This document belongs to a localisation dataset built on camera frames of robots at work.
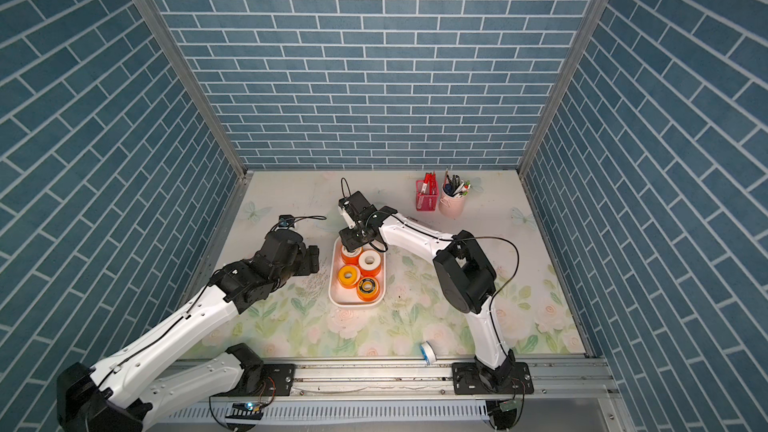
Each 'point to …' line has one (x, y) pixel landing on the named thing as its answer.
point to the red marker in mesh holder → (430, 181)
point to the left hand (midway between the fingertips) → (314, 252)
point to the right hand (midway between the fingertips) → (351, 238)
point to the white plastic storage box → (343, 297)
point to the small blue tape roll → (428, 353)
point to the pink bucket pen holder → (451, 207)
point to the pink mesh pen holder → (427, 202)
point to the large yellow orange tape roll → (368, 289)
